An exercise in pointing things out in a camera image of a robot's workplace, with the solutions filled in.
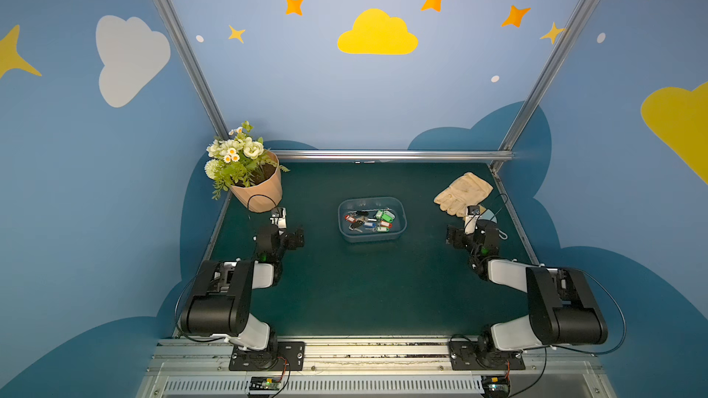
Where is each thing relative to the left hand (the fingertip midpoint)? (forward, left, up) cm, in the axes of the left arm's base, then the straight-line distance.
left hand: (287, 222), depth 95 cm
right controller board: (-45, -63, -9) cm, 78 cm away
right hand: (+2, -63, 0) cm, 63 cm away
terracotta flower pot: (+9, +6, +8) cm, 13 cm away
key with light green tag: (+8, -35, -6) cm, 37 cm away
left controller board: (-46, -1, -8) cm, 46 cm away
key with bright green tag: (+2, -34, -7) cm, 35 cm away
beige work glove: (+22, -70, -6) cm, 73 cm away
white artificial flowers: (+4, +10, +26) cm, 28 cm away
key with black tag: (+3, -23, -6) cm, 24 cm away
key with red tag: (+7, -22, -7) cm, 24 cm away
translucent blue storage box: (-1, -39, -2) cm, 39 cm away
